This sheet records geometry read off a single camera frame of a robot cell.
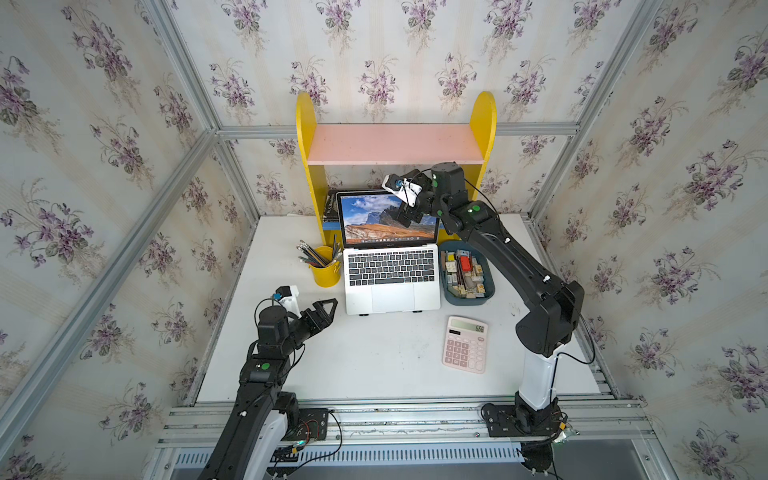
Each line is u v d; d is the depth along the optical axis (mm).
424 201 675
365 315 925
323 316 700
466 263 1012
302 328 698
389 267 928
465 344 853
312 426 721
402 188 640
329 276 966
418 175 724
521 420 654
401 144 837
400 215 704
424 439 718
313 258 928
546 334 483
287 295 725
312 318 691
